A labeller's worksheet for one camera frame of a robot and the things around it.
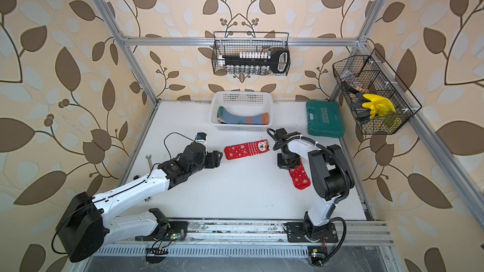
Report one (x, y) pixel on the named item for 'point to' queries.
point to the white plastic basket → (245, 104)
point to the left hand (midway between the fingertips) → (214, 152)
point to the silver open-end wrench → (149, 161)
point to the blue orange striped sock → (227, 116)
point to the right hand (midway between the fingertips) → (288, 167)
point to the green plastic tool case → (324, 118)
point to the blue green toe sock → (220, 121)
